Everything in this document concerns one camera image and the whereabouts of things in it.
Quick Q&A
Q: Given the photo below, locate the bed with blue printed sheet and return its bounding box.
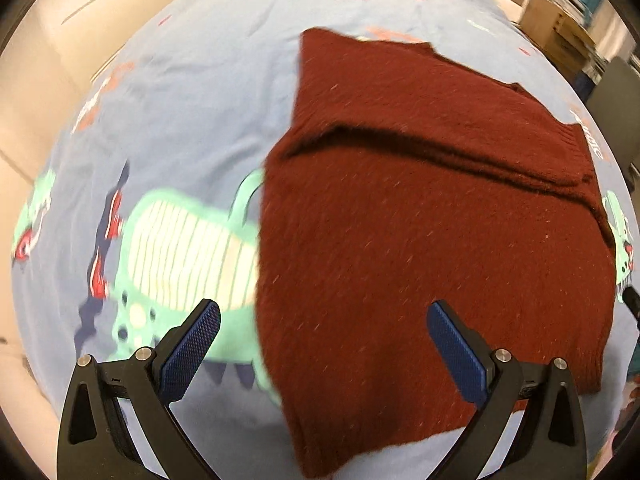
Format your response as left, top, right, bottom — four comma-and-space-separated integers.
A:
10, 0, 640, 480

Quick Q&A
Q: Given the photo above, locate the dark red knit sweater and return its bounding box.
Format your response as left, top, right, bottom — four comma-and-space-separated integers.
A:
255, 27, 617, 479

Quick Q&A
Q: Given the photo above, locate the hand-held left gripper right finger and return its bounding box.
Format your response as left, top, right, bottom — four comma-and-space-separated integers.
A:
426, 300, 588, 480

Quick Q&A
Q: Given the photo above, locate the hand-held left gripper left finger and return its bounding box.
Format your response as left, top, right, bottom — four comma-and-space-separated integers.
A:
57, 298, 222, 480

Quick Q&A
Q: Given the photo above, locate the wooden desk cabinet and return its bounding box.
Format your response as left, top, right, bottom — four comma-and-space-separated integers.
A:
519, 0, 597, 81

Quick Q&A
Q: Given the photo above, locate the dark office chair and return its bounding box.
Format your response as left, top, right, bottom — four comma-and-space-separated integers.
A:
584, 56, 640, 173

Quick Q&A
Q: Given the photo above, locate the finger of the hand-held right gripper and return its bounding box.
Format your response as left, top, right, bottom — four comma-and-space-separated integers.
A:
622, 287, 640, 323

